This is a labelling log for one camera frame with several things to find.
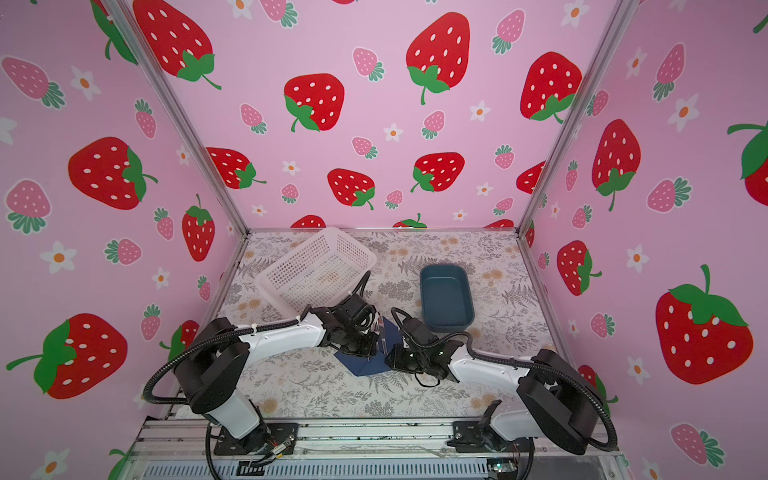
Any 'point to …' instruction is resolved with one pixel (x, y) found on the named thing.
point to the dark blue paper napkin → (377, 363)
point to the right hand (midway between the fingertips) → (383, 361)
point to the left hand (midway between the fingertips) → (380, 352)
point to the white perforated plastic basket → (319, 273)
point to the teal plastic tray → (446, 301)
